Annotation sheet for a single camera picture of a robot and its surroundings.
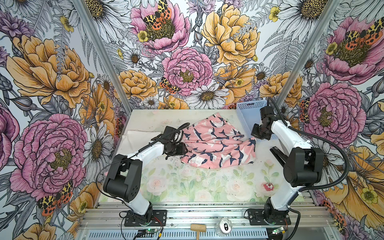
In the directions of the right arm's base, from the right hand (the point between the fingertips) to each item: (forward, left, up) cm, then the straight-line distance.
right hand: (256, 138), depth 90 cm
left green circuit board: (-42, +59, -11) cm, 74 cm away
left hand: (-6, +44, -6) cm, 44 cm away
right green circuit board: (-44, -2, -13) cm, 46 cm away
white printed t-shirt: (+8, +78, -9) cm, 79 cm away
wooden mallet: (-42, +36, -9) cm, 56 cm away
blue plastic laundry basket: (+31, -6, -8) cm, 32 cm away
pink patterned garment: (+4, +25, -9) cm, 27 cm away
